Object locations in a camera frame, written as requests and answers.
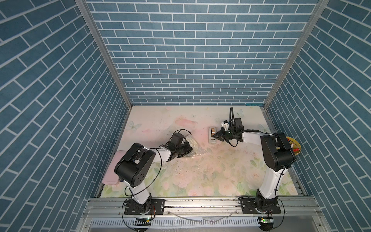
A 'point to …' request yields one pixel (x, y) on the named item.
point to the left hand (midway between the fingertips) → (196, 149)
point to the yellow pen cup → (295, 147)
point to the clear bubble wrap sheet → (173, 165)
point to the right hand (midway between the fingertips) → (213, 136)
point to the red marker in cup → (295, 150)
